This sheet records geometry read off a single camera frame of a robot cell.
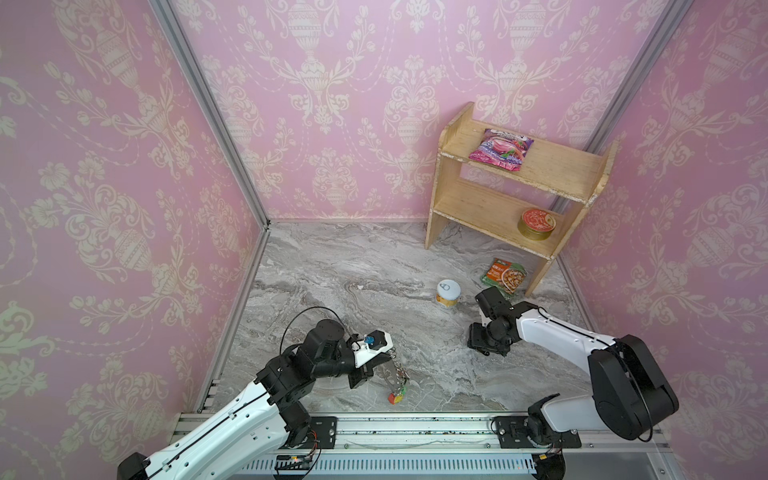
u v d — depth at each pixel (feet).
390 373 2.21
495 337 2.44
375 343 1.93
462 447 2.44
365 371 2.04
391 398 2.43
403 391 2.33
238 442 1.86
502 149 2.44
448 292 3.10
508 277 3.37
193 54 2.54
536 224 2.84
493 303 2.36
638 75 2.56
